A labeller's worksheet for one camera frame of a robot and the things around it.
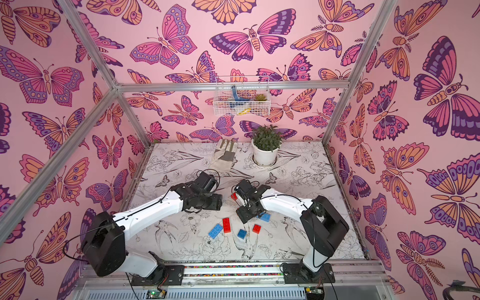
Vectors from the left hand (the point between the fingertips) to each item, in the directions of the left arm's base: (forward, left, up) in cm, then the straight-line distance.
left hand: (219, 202), depth 85 cm
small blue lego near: (-12, -10, -8) cm, 17 cm away
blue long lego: (-2, -22, -12) cm, 25 cm away
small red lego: (-10, -17, -7) cm, 21 cm away
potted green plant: (+30, -23, +9) cm, 39 cm away
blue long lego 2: (-11, +2, -7) cm, 13 cm away
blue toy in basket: (+45, -7, +26) cm, 52 cm away
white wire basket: (+46, -10, +26) cm, 53 cm away
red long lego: (-7, -3, -7) cm, 10 cm away
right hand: (-2, -13, -5) cm, 15 cm away
